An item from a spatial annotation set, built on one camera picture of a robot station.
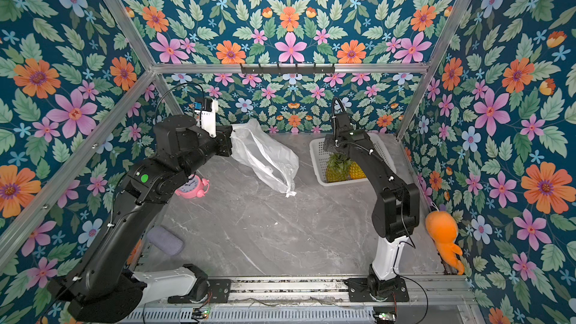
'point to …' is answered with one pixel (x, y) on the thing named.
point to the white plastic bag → (270, 163)
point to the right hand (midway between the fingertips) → (345, 142)
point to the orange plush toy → (442, 229)
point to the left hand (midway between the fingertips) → (233, 126)
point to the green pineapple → (337, 167)
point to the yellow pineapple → (355, 171)
